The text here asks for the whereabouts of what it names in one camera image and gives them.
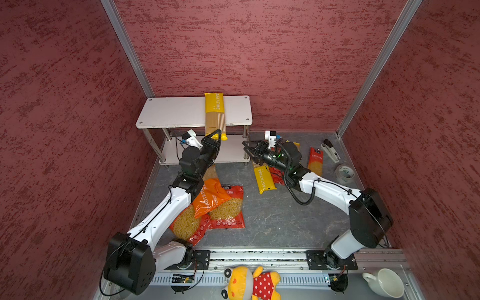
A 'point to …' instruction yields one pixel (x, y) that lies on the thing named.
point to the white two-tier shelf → (165, 119)
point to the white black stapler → (330, 150)
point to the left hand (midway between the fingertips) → (223, 133)
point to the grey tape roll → (344, 172)
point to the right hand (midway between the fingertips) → (240, 149)
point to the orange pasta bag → (212, 194)
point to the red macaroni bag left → (188, 228)
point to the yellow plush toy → (244, 284)
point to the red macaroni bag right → (230, 215)
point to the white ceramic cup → (387, 283)
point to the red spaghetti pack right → (315, 160)
